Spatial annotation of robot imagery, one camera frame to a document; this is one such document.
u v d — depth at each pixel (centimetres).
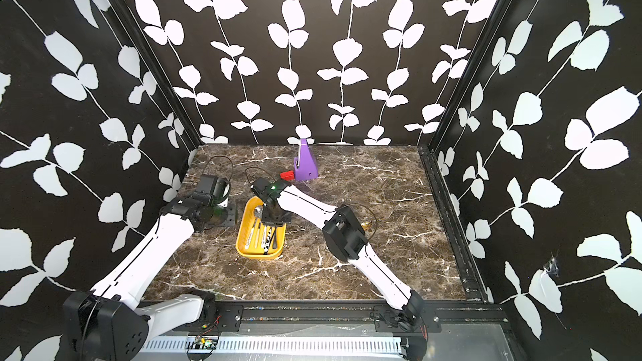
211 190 62
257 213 95
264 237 90
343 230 63
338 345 70
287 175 107
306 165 104
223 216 72
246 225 93
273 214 82
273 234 91
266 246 88
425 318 65
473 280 85
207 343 71
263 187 76
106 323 38
